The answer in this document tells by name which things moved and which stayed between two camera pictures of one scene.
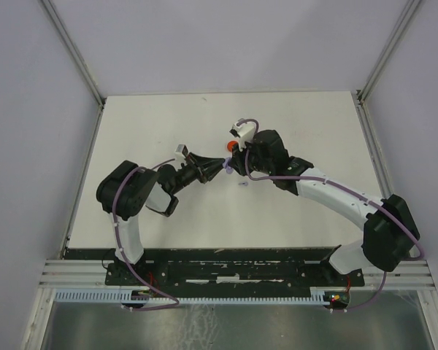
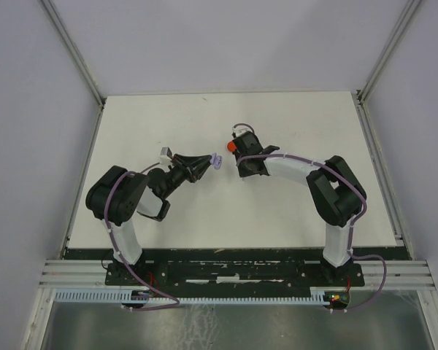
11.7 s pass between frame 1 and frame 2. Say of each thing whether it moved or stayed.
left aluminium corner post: stayed
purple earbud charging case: moved
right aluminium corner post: stayed
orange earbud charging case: stayed
